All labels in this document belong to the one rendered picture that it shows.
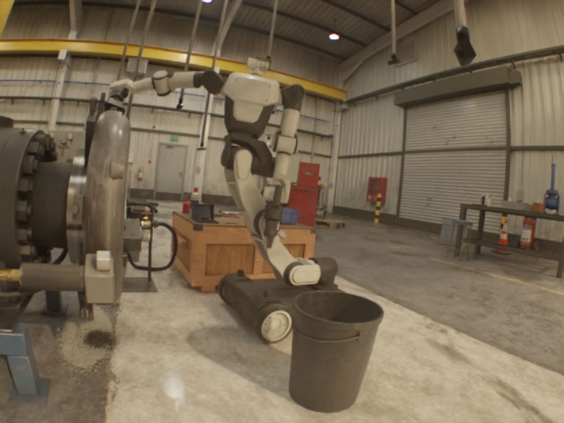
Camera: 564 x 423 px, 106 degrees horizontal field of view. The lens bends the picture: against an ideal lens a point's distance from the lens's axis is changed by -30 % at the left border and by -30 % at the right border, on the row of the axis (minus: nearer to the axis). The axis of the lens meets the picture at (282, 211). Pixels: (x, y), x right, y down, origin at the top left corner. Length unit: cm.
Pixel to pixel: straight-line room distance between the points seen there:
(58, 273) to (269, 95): 116
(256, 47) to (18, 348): 1364
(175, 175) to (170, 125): 195
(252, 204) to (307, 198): 343
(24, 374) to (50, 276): 38
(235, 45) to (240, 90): 1216
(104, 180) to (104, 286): 30
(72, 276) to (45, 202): 35
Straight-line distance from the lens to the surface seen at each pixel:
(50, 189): 115
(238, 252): 215
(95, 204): 90
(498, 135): 917
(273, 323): 148
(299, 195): 490
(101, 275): 86
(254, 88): 150
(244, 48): 1375
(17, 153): 111
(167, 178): 1190
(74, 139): 789
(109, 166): 93
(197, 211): 219
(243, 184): 145
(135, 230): 112
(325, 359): 98
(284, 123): 154
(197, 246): 202
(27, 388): 117
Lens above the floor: 73
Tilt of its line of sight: 4 degrees down
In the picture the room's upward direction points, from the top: 6 degrees clockwise
